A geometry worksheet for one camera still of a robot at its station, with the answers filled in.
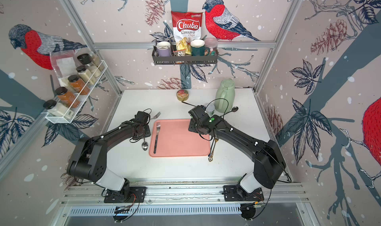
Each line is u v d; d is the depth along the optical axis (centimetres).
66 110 64
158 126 98
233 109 107
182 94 114
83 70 75
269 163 42
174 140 93
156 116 104
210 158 86
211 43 86
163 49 80
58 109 61
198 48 80
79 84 71
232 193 73
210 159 85
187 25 78
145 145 90
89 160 45
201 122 61
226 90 91
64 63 70
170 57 84
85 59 78
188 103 114
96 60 85
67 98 66
